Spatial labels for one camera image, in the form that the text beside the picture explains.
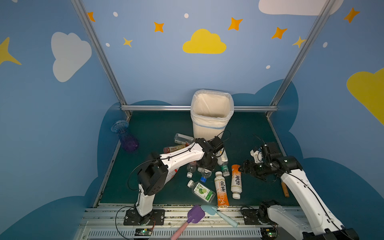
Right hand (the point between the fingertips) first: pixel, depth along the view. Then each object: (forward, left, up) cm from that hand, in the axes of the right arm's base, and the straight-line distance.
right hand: (246, 169), depth 76 cm
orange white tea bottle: (-6, +4, -10) cm, 12 cm away
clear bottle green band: (+10, +10, -10) cm, 17 cm away
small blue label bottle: (-1, +21, -5) cm, 22 cm away
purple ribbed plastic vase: (+18, +71, -8) cm, 73 cm away
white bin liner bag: (+44, +17, +1) cm, 47 cm away
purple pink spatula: (-20, +25, -14) cm, 35 cm away
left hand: (+3, +17, -5) cm, 18 cm away
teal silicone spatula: (-17, +18, -14) cm, 28 cm away
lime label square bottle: (-9, +23, -11) cm, 27 cm away
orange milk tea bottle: (-8, +12, -9) cm, 17 cm away
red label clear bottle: (+4, +29, -11) cm, 31 cm away
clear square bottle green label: (+26, +36, -12) cm, 46 cm away
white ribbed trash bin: (+24, +21, -1) cm, 32 cm away
